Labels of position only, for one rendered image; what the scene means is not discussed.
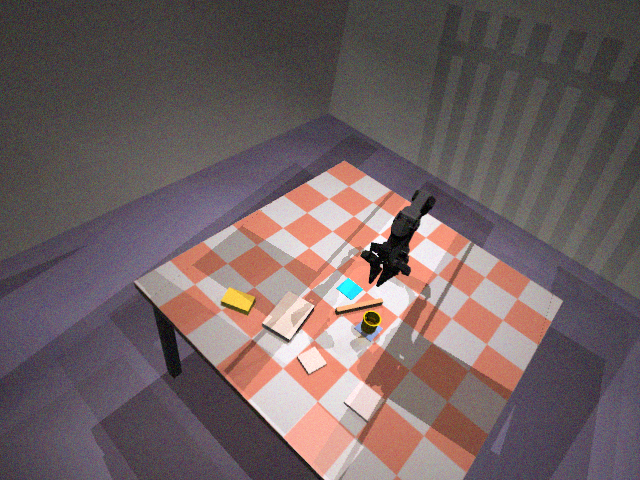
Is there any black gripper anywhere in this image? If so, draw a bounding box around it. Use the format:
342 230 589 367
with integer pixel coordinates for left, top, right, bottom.
360 240 411 287

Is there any beige flat rectangular block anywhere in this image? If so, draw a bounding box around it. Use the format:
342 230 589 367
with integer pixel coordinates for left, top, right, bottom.
262 291 315 343

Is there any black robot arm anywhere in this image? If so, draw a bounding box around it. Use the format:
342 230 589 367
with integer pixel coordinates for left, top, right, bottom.
370 189 436 264

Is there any yellow box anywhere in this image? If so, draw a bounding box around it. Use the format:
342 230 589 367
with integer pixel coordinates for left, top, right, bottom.
221 287 256 316

